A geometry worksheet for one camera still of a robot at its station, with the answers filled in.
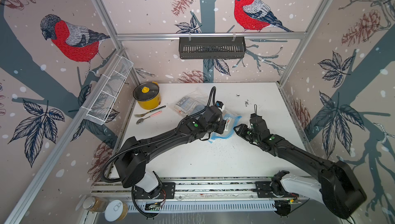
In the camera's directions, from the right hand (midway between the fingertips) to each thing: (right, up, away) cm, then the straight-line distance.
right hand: (235, 126), depth 86 cm
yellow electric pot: (-55, +12, +20) cm, 60 cm away
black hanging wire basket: (-12, +51, +18) cm, 55 cm away
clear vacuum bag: (-24, +15, +19) cm, 34 cm away
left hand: (-6, +5, -9) cm, 11 cm away
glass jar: (-64, -28, -23) cm, 74 cm away
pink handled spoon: (-61, +1, +14) cm, 63 cm away
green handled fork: (-63, +4, +17) cm, 66 cm away
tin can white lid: (-56, -32, -22) cm, 68 cm away
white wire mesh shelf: (-75, +37, +18) cm, 85 cm away
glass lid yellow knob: (-57, +21, +14) cm, 62 cm away
